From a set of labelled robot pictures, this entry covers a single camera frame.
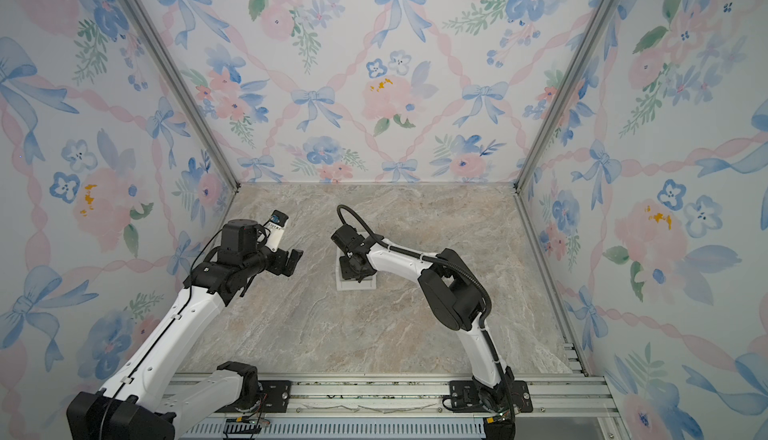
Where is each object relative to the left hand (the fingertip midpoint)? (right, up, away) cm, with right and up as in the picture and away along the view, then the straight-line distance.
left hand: (284, 242), depth 79 cm
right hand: (+16, -10, +15) cm, 24 cm away
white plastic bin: (+16, -14, +10) cm, 23 cm away
